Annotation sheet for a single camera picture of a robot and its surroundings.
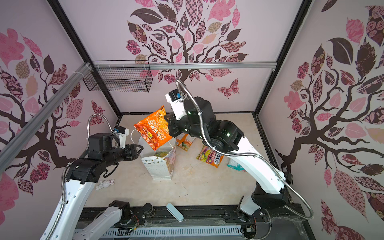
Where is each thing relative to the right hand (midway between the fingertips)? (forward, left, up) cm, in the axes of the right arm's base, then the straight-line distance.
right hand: (165, 114), depth 53 cm
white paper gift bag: (-6, +7, -27) cm, 28 cm away
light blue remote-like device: (-27, -2, -45) cm, 52 cm away
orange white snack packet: (+18, -3, -44) cm, 47 cm away
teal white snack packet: (+2, -34, -46) cm, 57 cm away
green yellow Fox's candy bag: (+7, +11, -42) cm, 44 cm away
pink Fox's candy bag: (+8, -18, -46) cm, 50 cm away
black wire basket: (+49, +39, -13) cm, 64 cm away
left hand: (-2, +16, -22) cm, 27 cm away
